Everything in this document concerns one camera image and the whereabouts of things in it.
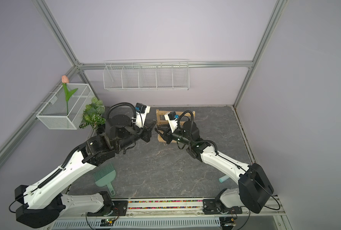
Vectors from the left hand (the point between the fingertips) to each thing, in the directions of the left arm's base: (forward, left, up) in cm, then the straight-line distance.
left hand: (156, 122), depth 61 cm
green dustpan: (-9, +35, -38) cm, 52 cm away
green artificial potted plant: (+17, +36, -11) cm, 42 cm away
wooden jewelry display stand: (+1, -11, -3) cm, 11 cm away
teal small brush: (-15, -35, -36) cm, 52 cm away
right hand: (+4, +1, -9) cm, 10 cm away
